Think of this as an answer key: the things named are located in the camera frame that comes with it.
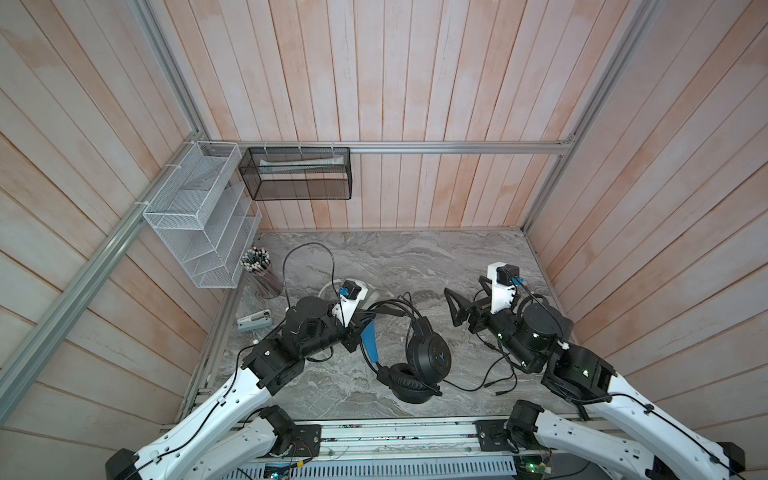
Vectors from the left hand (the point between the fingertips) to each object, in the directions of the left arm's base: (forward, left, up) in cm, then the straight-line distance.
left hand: (373, 320), depth 69 cm
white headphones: (+15, +1, -15) cm, 21 cm away
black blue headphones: (-12, -11, +8) cm, 18 cm away
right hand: (+3, -20, +10) cm, 22 cm away
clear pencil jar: (+22, +36, -7) cm, 43 cm away
